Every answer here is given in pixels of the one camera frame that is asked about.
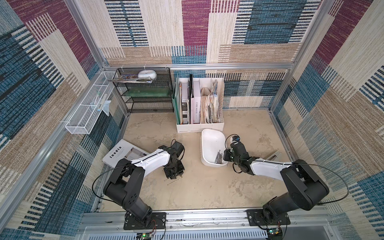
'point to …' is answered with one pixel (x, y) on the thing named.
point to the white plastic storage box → (212, 147)
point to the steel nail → (219, 158)
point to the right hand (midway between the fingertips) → (224, 150)
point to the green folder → (176, 98)
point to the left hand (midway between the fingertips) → (181, 174)
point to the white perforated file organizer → (201, 104)
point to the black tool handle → (275, 156)
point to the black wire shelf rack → (145, 91)
